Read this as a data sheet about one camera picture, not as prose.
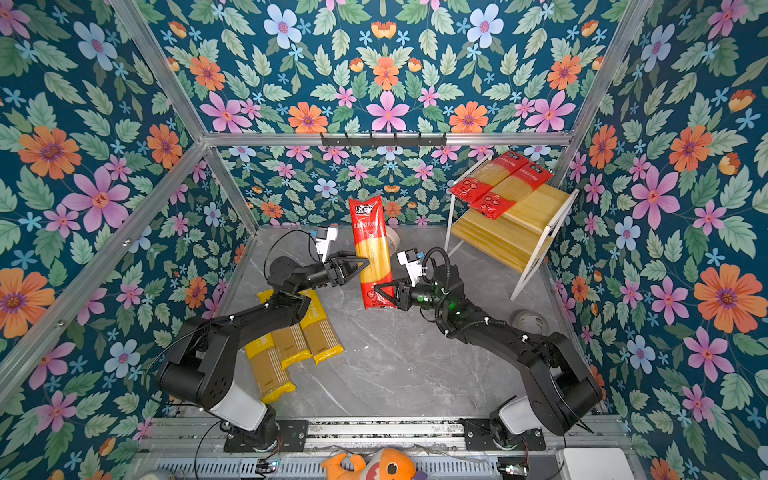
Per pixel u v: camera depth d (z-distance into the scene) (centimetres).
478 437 72
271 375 82
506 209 78
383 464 63
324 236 69
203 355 50
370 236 72
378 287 73
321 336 88
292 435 74
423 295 69
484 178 84
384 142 93
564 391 43
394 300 72
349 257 75
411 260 70
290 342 88
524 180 84
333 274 68
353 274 69
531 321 90
